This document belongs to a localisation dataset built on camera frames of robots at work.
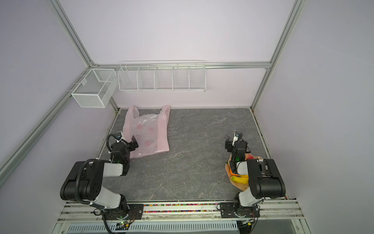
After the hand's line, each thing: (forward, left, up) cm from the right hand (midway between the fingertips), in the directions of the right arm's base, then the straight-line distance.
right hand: (237, 140), depth 93 cm
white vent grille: (-46, +63, -10) cm, 78 cm away
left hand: (0, +70, +3) cm, 70 cm away
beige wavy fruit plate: (-27, +1, -6) cm, 27 cm away
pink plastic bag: (+11, +60, -6) cm, 61 cm away
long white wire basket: (+38, +40, +23) cm, 60 cm away
